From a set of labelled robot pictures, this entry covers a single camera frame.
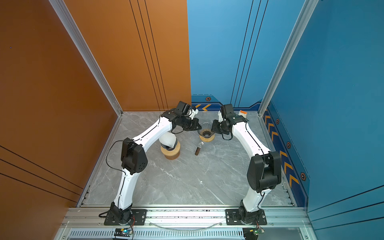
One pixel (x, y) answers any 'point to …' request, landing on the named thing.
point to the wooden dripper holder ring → (171, 153)
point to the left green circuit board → (123, 232)
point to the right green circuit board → (252, 233)
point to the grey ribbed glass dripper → (206, 131)
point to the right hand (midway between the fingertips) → (212, 129)
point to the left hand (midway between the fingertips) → (202, 126)
